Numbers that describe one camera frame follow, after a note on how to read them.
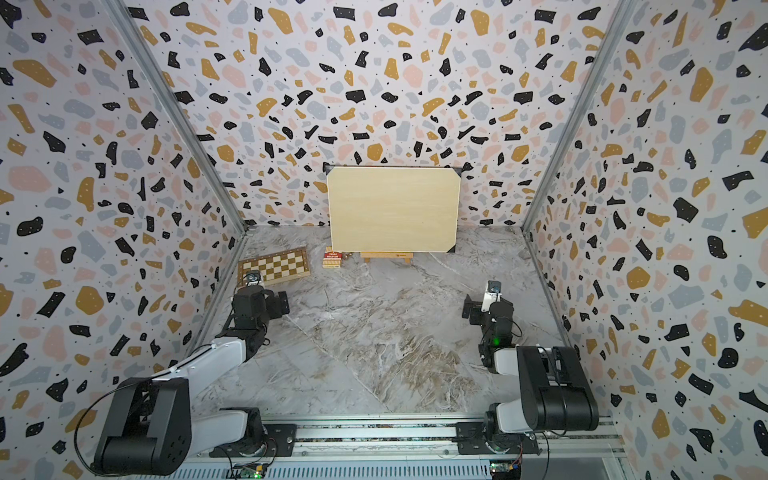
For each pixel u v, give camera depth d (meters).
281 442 0.73
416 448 0.73
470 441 0.73
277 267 1.06
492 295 0.80
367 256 1.09
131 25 0.71
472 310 0.84
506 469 0.71
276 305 0.82
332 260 1.10
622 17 0.72
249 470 0.70
